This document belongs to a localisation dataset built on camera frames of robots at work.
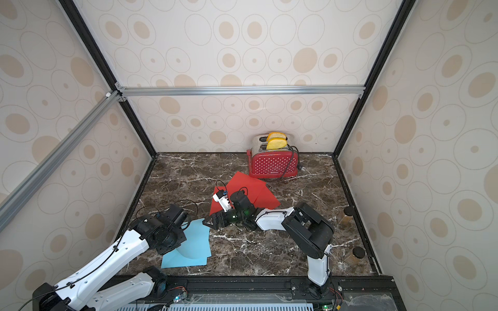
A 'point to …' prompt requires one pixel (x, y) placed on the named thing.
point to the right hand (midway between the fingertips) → (207, 226)
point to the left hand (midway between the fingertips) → (186, 241)
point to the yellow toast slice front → (274, 143)
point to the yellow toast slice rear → (276, 135)
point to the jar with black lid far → (348, 218)
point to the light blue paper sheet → (194, 251)
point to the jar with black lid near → (358, 253)
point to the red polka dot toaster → (266, 163)
